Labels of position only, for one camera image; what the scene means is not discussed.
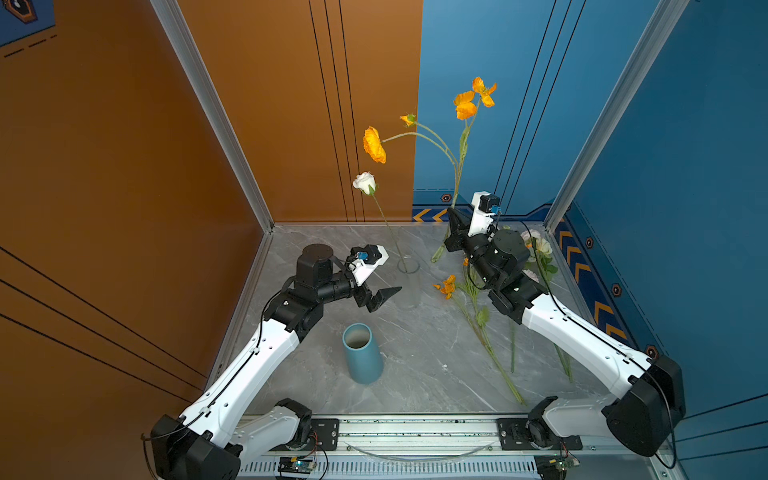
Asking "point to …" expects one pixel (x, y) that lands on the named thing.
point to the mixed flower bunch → (541, 264)
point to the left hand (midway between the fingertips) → (388, 267)
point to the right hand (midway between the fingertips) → (446, 209)
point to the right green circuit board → (554, 466)
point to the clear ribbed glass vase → (411, 268)
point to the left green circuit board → (296, 465)
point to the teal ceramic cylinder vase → (363, 355)
